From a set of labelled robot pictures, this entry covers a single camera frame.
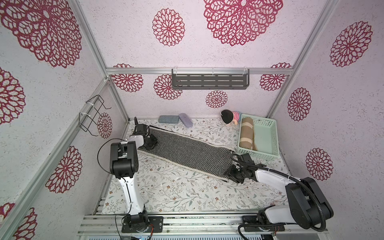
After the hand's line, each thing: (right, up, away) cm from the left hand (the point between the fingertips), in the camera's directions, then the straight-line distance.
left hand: (159, 141), depth 106 cm
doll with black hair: (+52, +19, +10) cm, 56 cm away
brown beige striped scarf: (+61, +1, -5) cm, 61 cm away
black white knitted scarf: (+25, -9, -7) cm, 27 cm away
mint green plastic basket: (+78, +3, +5) cm, 78 cm away
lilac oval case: (+19, +16, +11) cm, 27 cm away
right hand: (+43, -18, -16) cm, 49 cm away
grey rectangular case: (+5, +17, +11) cm, 21 cm away
